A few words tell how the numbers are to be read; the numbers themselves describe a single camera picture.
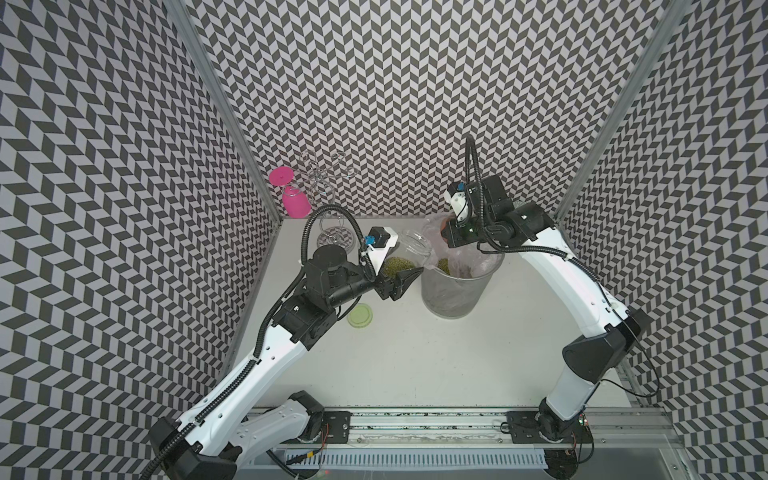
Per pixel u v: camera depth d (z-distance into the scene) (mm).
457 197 661
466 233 625
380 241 511
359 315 912
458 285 777
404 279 554
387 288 567
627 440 732
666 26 695
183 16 720
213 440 372
